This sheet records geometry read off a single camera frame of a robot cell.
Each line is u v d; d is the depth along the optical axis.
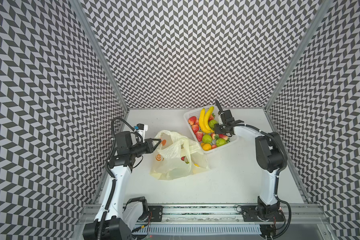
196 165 0.84
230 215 0.75
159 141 0.74
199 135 0.98
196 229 0.69
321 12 0.68
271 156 0.54
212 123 1.01
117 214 0.39
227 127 0.75
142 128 0.69
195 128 1.02
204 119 1.02
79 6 0.72
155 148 0.70
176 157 0.67
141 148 0.65
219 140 0.94
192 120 1.03
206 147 0.90
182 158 0.79
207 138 0.95
